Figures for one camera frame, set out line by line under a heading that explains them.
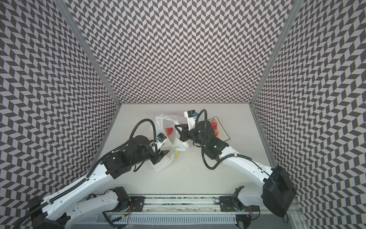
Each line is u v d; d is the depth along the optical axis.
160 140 0.60
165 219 0.69
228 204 0.72
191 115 0.62
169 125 0.99
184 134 0.63
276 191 0.39
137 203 0.72
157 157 0.62
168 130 0.96
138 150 0.54
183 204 0.74
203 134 0.54
